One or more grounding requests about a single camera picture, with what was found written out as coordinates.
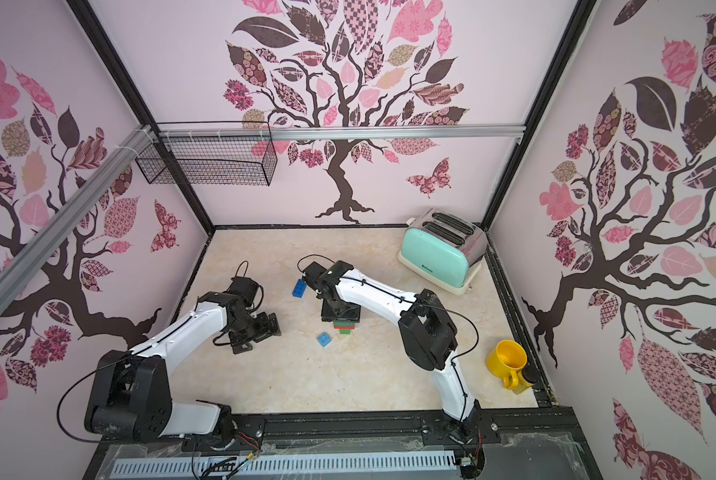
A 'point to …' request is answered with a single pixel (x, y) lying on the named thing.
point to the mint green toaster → (445, 248)
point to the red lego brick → (343, 327)
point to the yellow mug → (506, 360)
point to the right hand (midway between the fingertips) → (338, 317)
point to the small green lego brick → (345, 331)
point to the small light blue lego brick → (324, 339)
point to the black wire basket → (231, 153)
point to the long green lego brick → (344, 323)
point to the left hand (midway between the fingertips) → (269, 344)
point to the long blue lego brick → (299, 288)
